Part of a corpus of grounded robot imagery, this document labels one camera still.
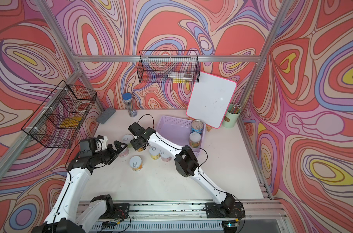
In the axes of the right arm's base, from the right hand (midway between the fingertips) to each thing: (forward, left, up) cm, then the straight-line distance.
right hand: (140, 145), depth 94 cm
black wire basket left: (-1, +37, +26) cm, 45 cm away
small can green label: (+4, +9, +1) cm, 10 cm away
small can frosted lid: (-2, 0, -3) cm, 3 cm away
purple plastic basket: (+13, -26, -3) cm, 29 cm away
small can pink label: (-9, -17, 0) cm, 19 cm away
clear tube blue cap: (+30, +10, +16) cm, 35 cm away
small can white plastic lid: (+1, -36, +2) cm, 36 cm away
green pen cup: (+16, -63, +8) cm, 65 cm away
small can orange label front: (-14, 0, +1) cm, 14 cm away
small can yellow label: (-6, -10, 0) cm, 12 cm away
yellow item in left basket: (-2, +28, +27) cm, 39 cm away
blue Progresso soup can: (+9, -38, +6) cm, 40 cm away
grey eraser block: (+28, +31, 0) cm, 42 cm away
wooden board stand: (+13, -48, 0) cm, 49 cm away
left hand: (-10, +5, +12) cm, 16 cm away
